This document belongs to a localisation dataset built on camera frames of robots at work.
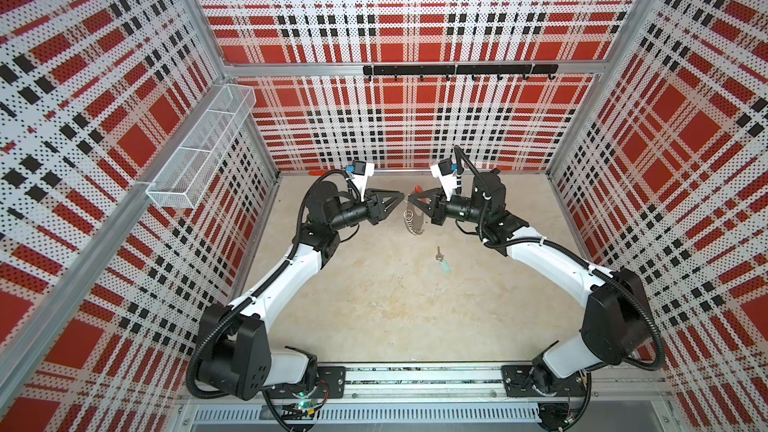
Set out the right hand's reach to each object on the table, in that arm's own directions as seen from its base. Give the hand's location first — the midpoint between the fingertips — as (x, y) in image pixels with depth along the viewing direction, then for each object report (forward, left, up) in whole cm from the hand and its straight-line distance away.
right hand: (410, 200), depth 73 cm
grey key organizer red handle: (-2, -1, -4) cm, 5 cm away
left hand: (0, +2, +1) cm, 2 cm away
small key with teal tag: (-1, -11, -31) cm, 33 cm away
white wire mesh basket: (+17, +70, -8) cm, 72 cm away
